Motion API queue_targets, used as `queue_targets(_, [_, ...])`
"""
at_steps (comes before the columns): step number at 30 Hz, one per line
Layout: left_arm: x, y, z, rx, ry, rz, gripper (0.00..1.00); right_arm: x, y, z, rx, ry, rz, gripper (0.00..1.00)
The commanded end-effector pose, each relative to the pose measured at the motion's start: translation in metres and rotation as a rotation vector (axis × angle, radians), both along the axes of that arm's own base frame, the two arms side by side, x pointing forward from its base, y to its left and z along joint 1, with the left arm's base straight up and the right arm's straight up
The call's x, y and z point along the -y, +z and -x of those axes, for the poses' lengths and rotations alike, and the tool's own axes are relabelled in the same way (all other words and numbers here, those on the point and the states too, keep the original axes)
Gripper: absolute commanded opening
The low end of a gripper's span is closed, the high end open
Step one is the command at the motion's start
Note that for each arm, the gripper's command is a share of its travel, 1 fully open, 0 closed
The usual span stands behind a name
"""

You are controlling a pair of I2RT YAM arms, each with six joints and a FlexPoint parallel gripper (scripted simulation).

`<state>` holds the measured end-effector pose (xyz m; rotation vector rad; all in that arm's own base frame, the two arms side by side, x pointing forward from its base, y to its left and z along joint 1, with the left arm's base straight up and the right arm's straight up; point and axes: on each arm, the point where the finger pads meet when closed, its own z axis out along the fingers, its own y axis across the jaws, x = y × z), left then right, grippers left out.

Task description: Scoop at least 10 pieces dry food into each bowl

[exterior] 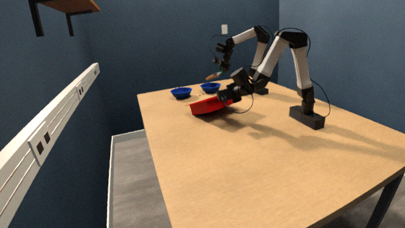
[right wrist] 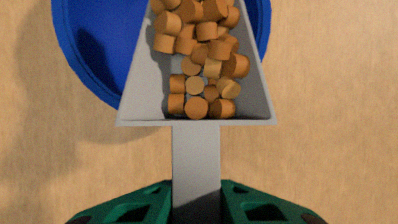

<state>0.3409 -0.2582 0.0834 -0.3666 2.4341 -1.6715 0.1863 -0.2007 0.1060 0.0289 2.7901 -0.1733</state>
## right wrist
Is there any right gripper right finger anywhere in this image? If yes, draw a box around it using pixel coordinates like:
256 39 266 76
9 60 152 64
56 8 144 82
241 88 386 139
221 179 324 224

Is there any grey scoop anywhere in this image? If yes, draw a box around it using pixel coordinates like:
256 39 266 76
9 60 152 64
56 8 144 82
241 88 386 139
115 0 277 224

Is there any blue bowl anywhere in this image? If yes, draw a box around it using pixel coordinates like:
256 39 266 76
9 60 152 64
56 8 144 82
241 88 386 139
51 0 272 110

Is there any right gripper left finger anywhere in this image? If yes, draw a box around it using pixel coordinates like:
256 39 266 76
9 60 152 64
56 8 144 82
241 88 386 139
66 180 172 224

